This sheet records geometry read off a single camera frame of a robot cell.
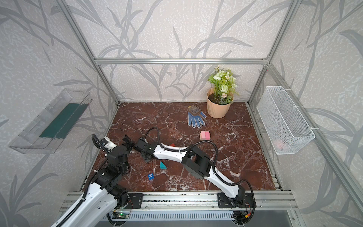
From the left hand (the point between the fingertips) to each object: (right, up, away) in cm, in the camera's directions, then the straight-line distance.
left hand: (125, 134), depth 77 cm
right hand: (+9, -12, +15) cm, 21 cm away
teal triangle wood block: (+19, -20, +7) cm, 28 cm away
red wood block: (+28, -2, -15) cm, 32 cm away
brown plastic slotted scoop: (+41, +14, +35) cm, 56 cm away
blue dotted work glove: (+40, +6, +31) cm, 51 cm away
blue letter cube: (+13, -25, +3) cm, 28 cm away
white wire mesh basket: (+78, +5, -16) cm, 80 cm away
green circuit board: (0, -40, -7) cm, 40 cm away
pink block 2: (+48, -4, +21) cm, 53 cm away
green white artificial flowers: (+59, +31, +14) cm, 68 cm away
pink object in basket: (+83, -4, -4) cm, 83 cm away
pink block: (+45, -4, +21) cm, 50 cm away
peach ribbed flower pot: (+54, +14, +24) cm, 61 cm away
